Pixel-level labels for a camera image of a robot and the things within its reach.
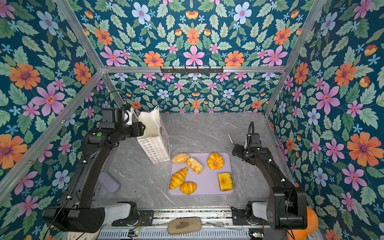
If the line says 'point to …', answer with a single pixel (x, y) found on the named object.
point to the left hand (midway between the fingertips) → (140, 122)
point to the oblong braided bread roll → (195, 165)
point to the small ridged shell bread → (188, 187)
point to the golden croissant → (178, 178)
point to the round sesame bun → (180, 158)
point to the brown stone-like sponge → (184, 225)
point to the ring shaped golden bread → (215, 161)
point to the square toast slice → (225, 181)
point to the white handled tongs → (231, 139)
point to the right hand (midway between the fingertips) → (239, 152)
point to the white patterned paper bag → (155, 139)
